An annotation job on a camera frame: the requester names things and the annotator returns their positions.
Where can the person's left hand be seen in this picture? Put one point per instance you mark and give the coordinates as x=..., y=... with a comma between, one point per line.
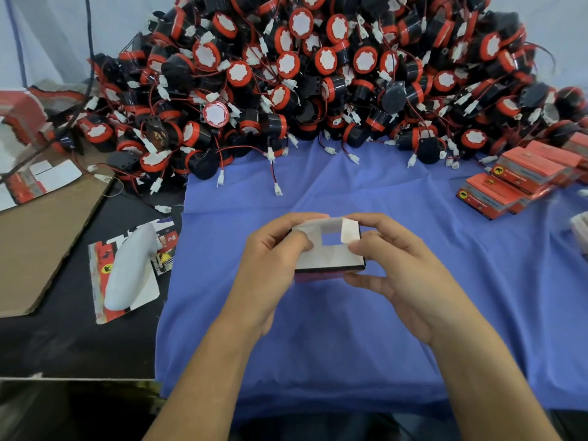
x=266, y=284

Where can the person's right hand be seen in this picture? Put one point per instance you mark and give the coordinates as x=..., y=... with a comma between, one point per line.
x=423, y=289

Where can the stack of box blanks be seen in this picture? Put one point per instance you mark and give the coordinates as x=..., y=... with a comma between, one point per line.
x=581, y=232

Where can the pile of black red buzzers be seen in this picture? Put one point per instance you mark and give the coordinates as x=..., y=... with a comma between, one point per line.
x=340, y=69

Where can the person's left forearm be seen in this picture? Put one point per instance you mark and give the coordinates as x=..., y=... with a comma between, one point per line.
x=198, y=390

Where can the blue table cloth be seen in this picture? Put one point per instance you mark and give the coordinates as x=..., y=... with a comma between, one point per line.
x=487, y=298

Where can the brown cardboard piece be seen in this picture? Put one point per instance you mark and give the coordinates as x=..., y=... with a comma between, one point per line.
x=41, y=248

